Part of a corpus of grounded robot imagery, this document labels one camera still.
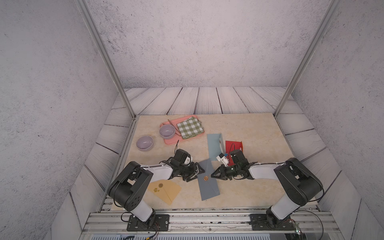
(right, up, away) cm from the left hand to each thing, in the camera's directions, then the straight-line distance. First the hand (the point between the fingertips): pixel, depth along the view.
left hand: (203, 175), depth 85 cm
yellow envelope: (-21, -8, -2) cm, 22 cm away
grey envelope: (+2, -5, -1) cm, 6 cm away
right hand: (+5, -1, -1) cm, 5 cm away
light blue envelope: (+9, +14, +18) cm, 25 cm away
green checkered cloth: (-9, +26, +26) cm, 38 cm away
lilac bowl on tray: (-24, +24, +21) cm, 40 cm away
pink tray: (-17, +20, +20) cm, 33 cm away
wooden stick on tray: (-19, +26, +26) cm, 42 cm away
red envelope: (+21, +13, +21) cm, 32 cm away
